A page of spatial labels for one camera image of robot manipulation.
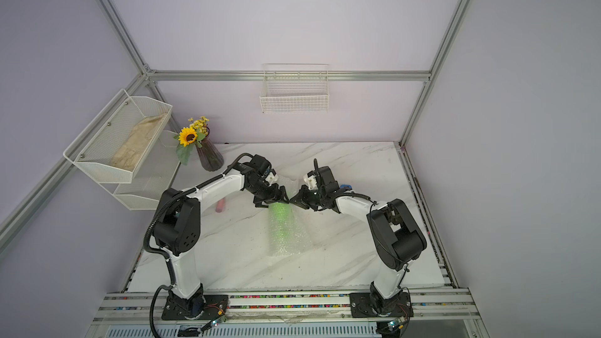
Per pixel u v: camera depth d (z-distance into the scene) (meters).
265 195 0.82
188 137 0.91
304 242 0.84
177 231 0.50
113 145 0.78
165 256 0.53
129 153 0.76
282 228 0.82
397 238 0.48
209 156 1.03
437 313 0.73
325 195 0.73
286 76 0.93
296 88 0.94
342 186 0.73
